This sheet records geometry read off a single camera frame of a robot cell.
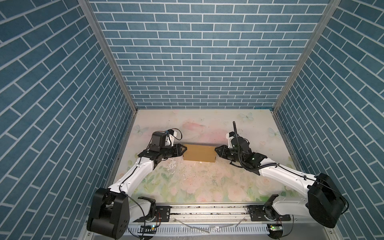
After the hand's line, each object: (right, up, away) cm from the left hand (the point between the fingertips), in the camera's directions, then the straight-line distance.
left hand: (184, 149), depth 83 cm
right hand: (+16, +1, -1) cm, 16 cm away
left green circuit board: (-17, -37, -11) cm, 43 cm away
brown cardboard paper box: (+9, -1, -4) cm, 10 cm away
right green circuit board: (+47, -38, -9) cm, 61 cm away
